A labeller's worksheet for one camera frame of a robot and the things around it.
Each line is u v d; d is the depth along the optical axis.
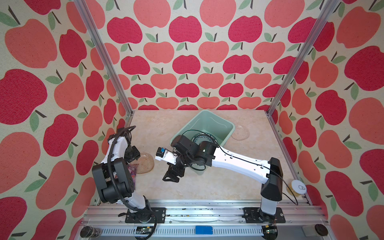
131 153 0.80
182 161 0.58
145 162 0.93
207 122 1.00
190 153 0.53
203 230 0.69
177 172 0.59
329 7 0.70
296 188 0.78
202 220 0.73
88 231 0.62
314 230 0.64
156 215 0.78
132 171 0.86
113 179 0.43
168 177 0.60
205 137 1.01
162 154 0.58
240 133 1.09
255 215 0.73
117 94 1.08
